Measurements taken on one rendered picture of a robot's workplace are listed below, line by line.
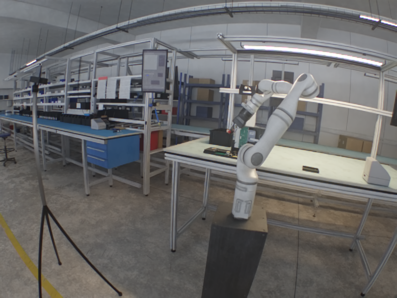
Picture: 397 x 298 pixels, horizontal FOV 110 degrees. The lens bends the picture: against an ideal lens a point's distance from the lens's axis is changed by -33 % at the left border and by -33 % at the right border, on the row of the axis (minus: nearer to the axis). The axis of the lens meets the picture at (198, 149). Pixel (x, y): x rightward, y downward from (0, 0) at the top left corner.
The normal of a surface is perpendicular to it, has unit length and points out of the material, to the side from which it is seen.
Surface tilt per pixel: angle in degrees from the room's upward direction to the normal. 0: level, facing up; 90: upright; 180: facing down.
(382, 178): 90
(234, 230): 90
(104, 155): 90
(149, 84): 101
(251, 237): 90
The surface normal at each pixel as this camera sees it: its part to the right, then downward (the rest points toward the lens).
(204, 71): -0.43, 0.16
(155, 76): -0.02, 0.39
